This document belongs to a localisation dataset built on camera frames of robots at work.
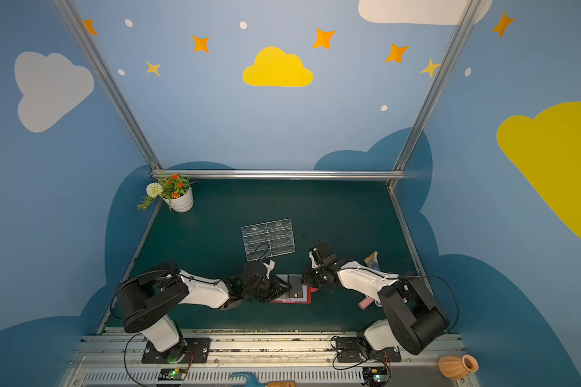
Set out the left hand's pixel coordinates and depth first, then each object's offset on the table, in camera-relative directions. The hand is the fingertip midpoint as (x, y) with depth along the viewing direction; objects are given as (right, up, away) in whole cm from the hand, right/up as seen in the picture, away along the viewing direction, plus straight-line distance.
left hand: (295, 291), depth 83 cm
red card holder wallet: (+2, -2, +3) cm, 4 cm away
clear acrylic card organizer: (-11, +16, +13) cm, 23 cm away
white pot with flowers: (-51, +37, +17) cm, 65 cm away
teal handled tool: (-13, -21, -15) cm, 29 cm away
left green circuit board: (-37, -20, -13) cm, 44 cm away
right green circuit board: (+24, -22, -12) cm, 34 cm away
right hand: (+4, +3, +6) cm, 8 cm away
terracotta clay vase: (+45, -14, -18) cm, 50 cm away
